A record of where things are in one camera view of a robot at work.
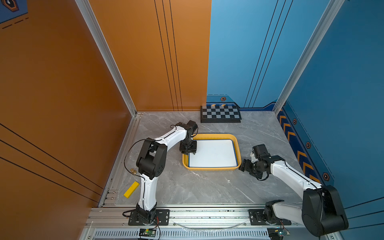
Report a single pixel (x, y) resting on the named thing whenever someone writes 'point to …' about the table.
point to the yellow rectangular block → (131, 189)
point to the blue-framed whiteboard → (216, 153)
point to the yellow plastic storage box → (213, 137)
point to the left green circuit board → (149, 232)
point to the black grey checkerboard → (220, 113)
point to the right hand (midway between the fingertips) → (243, 169)
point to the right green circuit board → (277, 233)
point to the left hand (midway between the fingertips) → (193, 150)
